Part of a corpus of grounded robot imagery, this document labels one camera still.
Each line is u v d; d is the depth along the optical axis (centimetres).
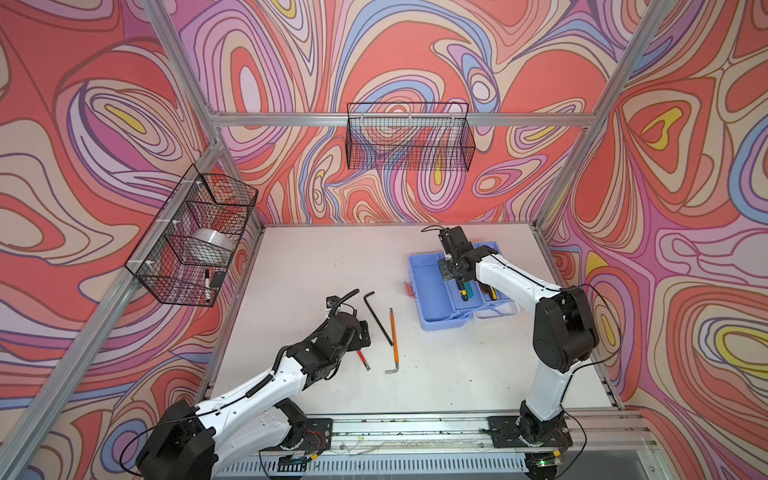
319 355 60
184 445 40
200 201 75
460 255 69
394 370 84
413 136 96
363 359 86
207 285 72
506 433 73
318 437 72
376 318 93
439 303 94
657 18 69
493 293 61
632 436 75
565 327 49
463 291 88
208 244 69
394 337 90
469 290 91
